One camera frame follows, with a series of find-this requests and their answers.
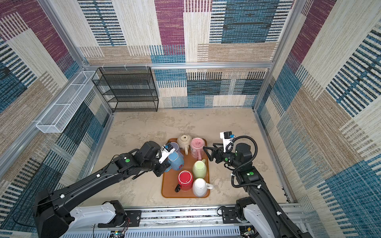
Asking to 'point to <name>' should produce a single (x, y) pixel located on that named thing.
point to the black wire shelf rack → (127, 88)
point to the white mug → (200, 187)
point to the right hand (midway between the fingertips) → (208, 148)
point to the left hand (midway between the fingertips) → (169, 162)
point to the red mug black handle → (185, 180)
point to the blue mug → (177, 161)
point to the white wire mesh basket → (58, 117)
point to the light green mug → (199, 169)
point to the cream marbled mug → (183, 141)
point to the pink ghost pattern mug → (197, 149)
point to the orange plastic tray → (169, 179)
